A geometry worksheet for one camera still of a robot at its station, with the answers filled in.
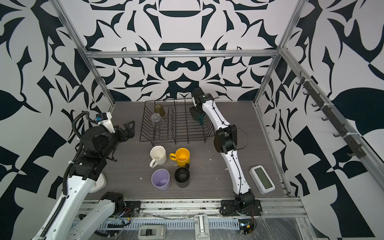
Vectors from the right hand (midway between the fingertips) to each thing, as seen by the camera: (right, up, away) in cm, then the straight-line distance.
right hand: (198, 109), depth 103 cm
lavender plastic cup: (-21, -38, -21) cm, 48 cm away
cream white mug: (-24, -27, -13) cm, 39 cm away
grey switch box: (-22, -55, -36) cm, 70 cm away
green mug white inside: (+1, -6, -2) cm, 6 cm away
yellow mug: (-10, -28, -13) cm, 33 cm away
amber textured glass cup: (-27, +1, +2) cm, 27 cm away
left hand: (-35, -7, -33) cm, 49 cm away
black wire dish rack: (-21, -7, 0) cm, 22 cm away
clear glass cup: (-27, -6, -6) cm, 28 cm away
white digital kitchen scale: (+32, -38, -23) cm, 55 cm away
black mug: (-10, -37, -18) cm, 42 cm away
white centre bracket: (0, -55, -34) cm, 64 cm away
